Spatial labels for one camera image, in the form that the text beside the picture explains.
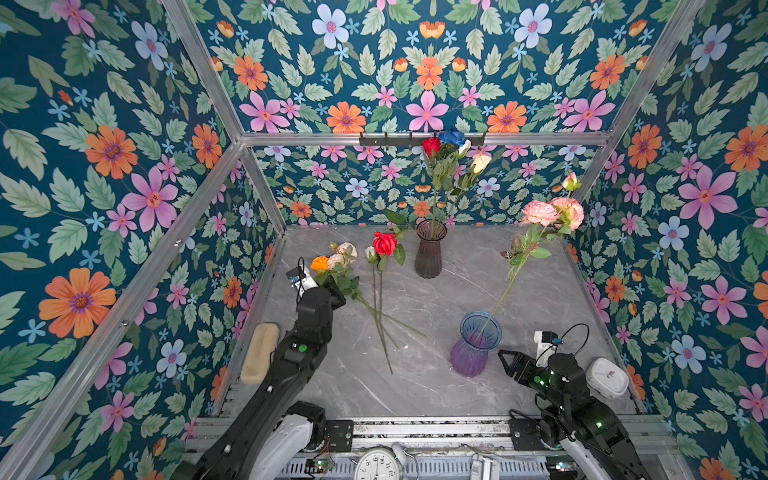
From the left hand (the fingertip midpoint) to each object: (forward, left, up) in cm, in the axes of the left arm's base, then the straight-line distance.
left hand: (333, 277), depth 77 cm
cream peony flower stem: (+24, +1, -19) cm, 31 cm away
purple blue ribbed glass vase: (-16, -37, -6) cm, 40 cm away
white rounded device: (-25, -72, -20) cm, 79 cm away
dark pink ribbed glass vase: (+19, -29, -18) cm, 39 cm away
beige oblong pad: (-7, +23, -18) cm, 31 cm away
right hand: (-18, -45, -15) cm, 51 cm away
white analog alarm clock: (-40, -10, -18) cm, 45 cm away
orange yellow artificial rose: (+20, +10, -19) cm, 29 cm away
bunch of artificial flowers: (+18, +4, -17) cm, 25 cm away
